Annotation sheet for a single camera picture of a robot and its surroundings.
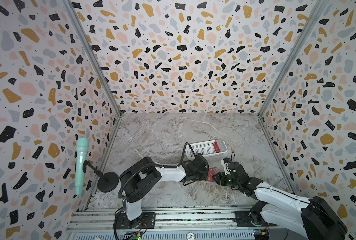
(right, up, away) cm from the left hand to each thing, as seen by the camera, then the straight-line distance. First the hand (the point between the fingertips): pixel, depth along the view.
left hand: (212, 176), depth 86 cm
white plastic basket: (-1, +14, +17) cm, 22 cm away
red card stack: (+5, +15, +12) cm, 19 cm away
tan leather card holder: (+4, +1, +5) cm, 6 cm away
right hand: (+2, 0, -2) cm, 2 cm away
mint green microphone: (-59, +19, -24) cm, 66 cm away
